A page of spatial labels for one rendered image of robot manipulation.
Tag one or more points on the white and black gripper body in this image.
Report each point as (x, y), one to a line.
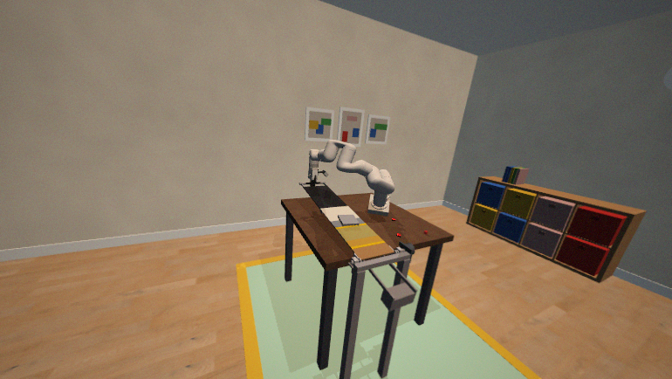
(312, 172)

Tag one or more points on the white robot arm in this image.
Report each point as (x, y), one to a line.
(378, 180)

